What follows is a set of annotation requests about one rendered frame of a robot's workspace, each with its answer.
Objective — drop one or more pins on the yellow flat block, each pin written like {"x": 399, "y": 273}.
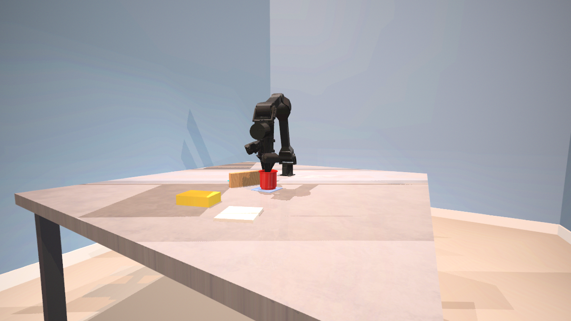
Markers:
{"x": 198, "y": 198}

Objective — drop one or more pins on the red cup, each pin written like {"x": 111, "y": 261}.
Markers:
{"x": 268, "y": 180}

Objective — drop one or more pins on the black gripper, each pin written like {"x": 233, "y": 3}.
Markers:
{"x": 268, "y": 158}

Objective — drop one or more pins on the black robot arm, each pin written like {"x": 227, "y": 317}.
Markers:
{"x": 264, "y": 115}

